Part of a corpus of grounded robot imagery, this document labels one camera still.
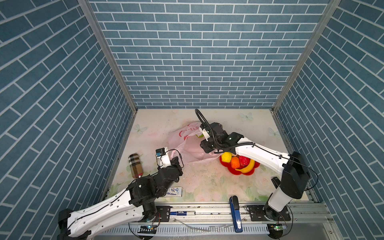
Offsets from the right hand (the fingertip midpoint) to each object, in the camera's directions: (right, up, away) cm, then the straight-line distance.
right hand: (204, 144), depth 83 cm
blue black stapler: (+15, -30, -10) cm, 35 cm away
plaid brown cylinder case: (-41, -13, +4) cm, 43 cm away
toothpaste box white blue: (-16, -26, -2) cm, 30 cm away
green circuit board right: (+35, -39, -11) cm, 53 cm away
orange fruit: (+18, -11, +3) cm, 22 cm away
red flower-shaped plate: (+18, -17, +2) cm, 25 cm away
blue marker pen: (-11, -33, -9) cm, 36 cm away
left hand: (-10, -7, -11) cm, 16 cm away
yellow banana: (+25, -14, +2) cm, 29 cm away
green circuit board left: (-28, -40, -11) cm, 50 cm away
